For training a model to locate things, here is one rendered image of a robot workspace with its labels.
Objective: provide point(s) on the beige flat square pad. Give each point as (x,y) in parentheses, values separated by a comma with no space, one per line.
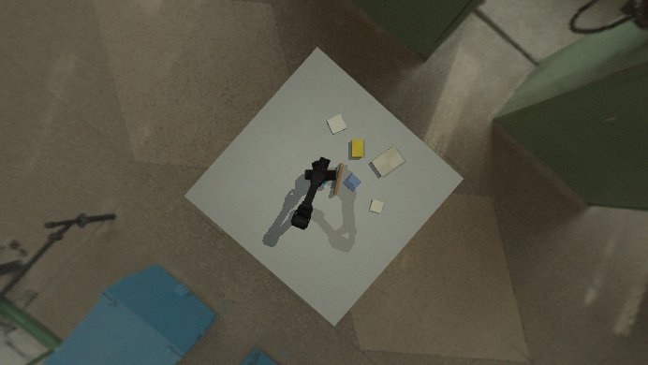
(337,124)

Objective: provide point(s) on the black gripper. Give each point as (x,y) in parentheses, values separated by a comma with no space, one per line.
(332,175)

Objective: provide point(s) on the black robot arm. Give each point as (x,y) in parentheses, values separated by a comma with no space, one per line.
(303,213)

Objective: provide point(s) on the yellow rectangular block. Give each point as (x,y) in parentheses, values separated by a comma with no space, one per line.
(356,148)

